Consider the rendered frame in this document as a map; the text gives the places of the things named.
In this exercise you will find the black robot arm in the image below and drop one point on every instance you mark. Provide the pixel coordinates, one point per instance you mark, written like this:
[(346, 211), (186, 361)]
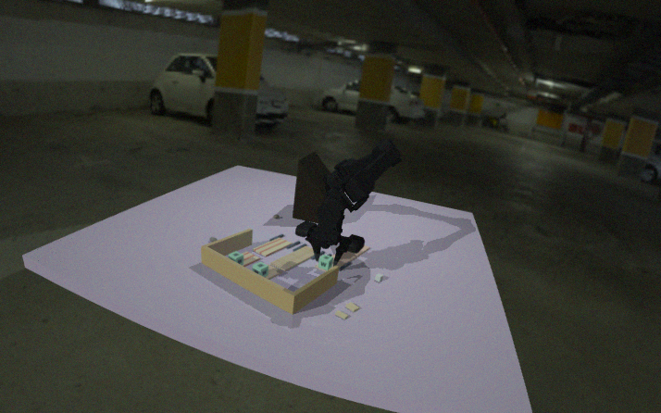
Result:
[(356, 178)]

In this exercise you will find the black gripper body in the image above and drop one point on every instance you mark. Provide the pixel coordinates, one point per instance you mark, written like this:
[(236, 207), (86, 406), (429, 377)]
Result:
[(353, 243)]

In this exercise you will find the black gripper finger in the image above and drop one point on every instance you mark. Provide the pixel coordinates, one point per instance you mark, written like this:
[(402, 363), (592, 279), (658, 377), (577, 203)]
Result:
[(316, 249), (339, 253)]

